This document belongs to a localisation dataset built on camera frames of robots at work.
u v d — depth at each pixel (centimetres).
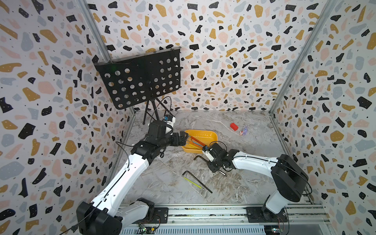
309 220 73
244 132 106
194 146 100
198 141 103
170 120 66
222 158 67
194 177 87
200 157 95
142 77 73
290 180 45
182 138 67
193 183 85
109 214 39
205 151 81
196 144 101
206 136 106
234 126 110
